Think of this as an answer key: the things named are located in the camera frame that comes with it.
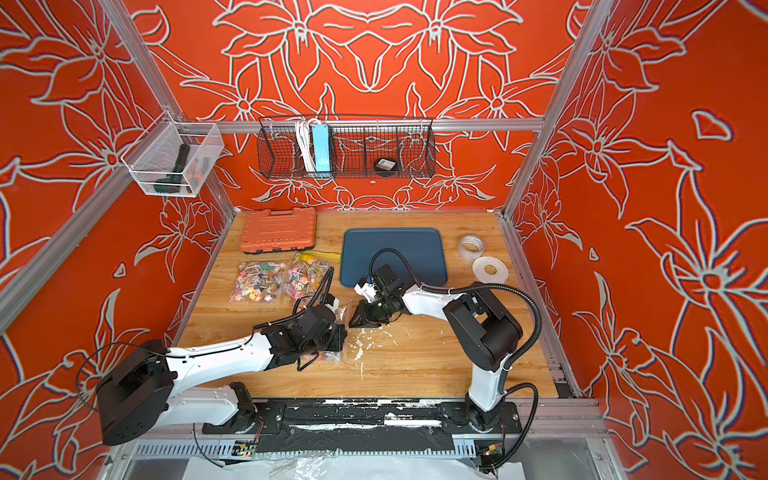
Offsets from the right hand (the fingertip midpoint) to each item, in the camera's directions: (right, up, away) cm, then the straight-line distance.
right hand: (351, 321), depth 85 cm
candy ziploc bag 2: (-31, +10, +13) cm, 35 cm away
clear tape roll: (+40, +18, +21) cm, 49 cm away
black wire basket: (+1, +56, +13) cm, 58 cm away
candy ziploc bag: (-17, +13, +13) cm, 25 cm away
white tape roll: (+43, +13, +16) cm, 47 cm away
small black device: (+10, +49, +11) cm, 51 cm away
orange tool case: (-29, +27, +23) cm, 46 cm away
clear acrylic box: (-56, +49, +6) cm, 75 cm away
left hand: (0, -3, -1) cm, 3 cm away
